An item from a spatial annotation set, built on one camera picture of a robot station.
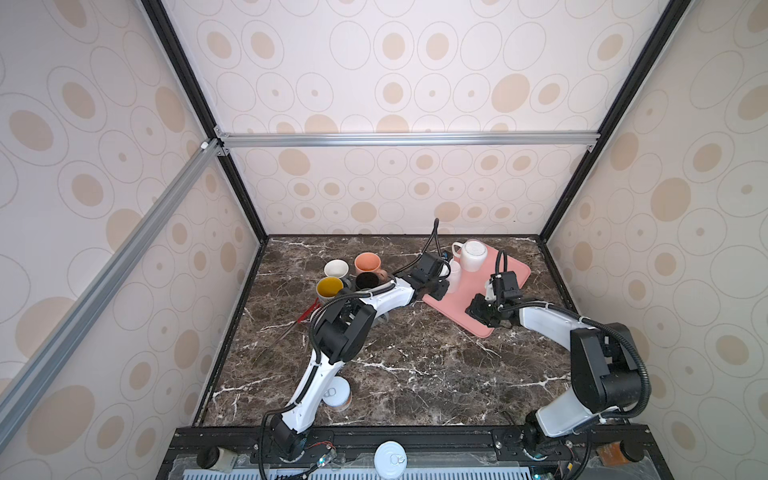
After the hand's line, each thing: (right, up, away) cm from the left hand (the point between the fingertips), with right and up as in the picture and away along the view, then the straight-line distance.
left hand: (452, 276), depth 97 cm
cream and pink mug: (-28, +5, +6) cm, 29 cm away
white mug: (+8, +7, +6) cm, 12 cm away
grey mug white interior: (-38, +3, +2) cm, 39 cm away
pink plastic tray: (+1, -10, +4) cm, 11 cm away
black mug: (-28, -1, +2) cm, 28 cm away
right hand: (+5, -10, -3) cm, 11 cm away
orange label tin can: (-34, -30, -19) cm, 49 cm away
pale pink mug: (+1, 0, +2) cm, 2 cm away
